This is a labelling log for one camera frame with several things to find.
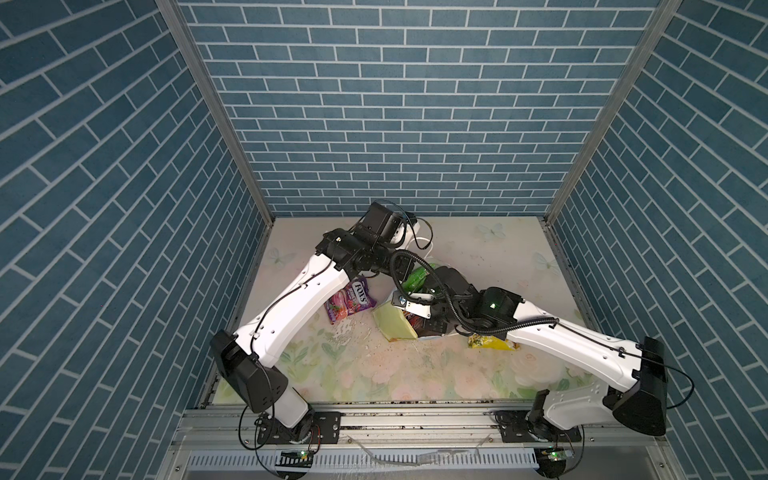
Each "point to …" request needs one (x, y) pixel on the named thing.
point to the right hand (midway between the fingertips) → (419, 302)
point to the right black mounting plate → (514, 427)
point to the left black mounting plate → (318, 428)
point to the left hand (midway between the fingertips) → (422, 268)
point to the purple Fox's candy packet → (353, 298)
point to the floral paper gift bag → (400, 321)
